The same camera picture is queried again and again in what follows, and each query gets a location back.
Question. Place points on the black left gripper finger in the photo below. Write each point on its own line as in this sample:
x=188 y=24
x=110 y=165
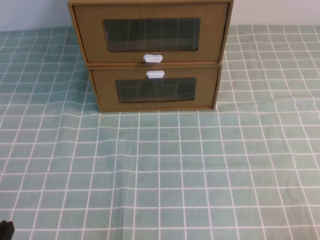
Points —
x=7 y=230

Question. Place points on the white drawer handle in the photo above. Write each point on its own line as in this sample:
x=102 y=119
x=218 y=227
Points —
x=155 y=74
x=153 y=58

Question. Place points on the brown shoebox drawer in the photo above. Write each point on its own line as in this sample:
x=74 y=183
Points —
x=127 y=31
x=183 y=87

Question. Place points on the cyan checkered tablecloth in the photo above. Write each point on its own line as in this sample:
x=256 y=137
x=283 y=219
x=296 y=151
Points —
x=248 y=170

